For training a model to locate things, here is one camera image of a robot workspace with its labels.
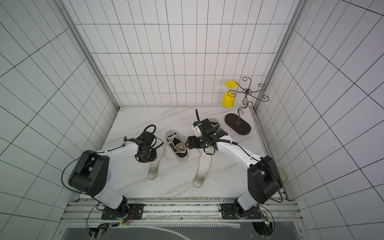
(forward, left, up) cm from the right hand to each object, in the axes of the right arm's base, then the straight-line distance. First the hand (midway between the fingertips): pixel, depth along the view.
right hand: (191, 140), depth 85 cm
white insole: (-11, +23, -13) cm, 29 cm away
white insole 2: (-10, -8, -13) cm, 19 cm away
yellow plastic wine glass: (+26, -21, +11) cm, 35 cm away
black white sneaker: (+1, +9, -7) cm, 12 cm away
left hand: (-9, +25, -13) cm, 29 cm away
